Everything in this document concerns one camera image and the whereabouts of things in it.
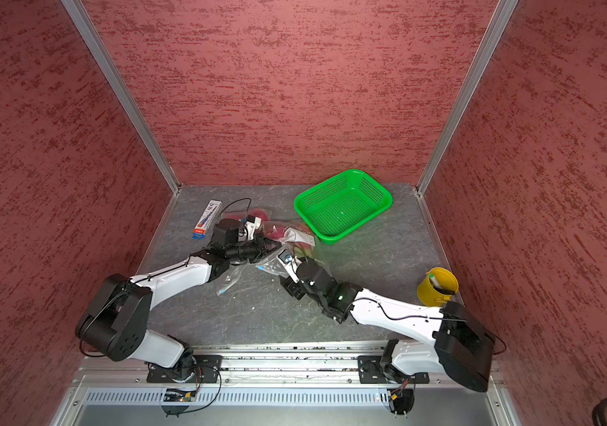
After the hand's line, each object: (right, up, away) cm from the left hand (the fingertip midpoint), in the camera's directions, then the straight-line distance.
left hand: (281, 248), depth 84 cm
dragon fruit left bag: (-11, +11, +17) cm, 23 cm away
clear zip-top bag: (+4, +3, +1) cm, 5 cm away
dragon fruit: (-3, +5, +8) cm, 10 cm away
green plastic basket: (+21, +14, +30) cm, 39 cm away
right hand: (+3, -7, -4) cm, 9 cm away
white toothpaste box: (-33, +9, +23) cm, 42 cm away
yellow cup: (+50, -12, -2) cm, 52 cm away
